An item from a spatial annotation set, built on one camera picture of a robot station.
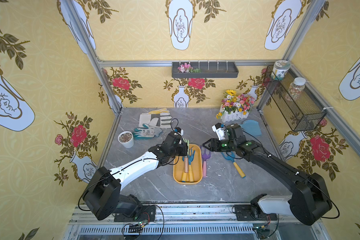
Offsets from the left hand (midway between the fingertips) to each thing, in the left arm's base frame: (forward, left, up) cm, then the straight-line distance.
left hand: (183, 145), depth 85 cm
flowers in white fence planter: (+27, -36, +3) cm, 45 cm away
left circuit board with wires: (-37, +23, -12) cm, 45 cm away
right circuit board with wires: (-39, -35, -13) cm, 54 cm away
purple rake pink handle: (-2, -14, -13) cm, 19 cm away
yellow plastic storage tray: (-5, -8, -12) cm, 16 cm away
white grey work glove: (+29, +15, -12) cm, 35 cm away
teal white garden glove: (+18, +25, -13) cm, 34 cm away
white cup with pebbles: (+9, +36, -6) cm, 38 cm away
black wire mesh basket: (+8, -65, +16) cm, 68 cm away
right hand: (-1, -14, +4) cm, 14 cm away
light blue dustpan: (+21, -52, -13) cm, 57 cm away
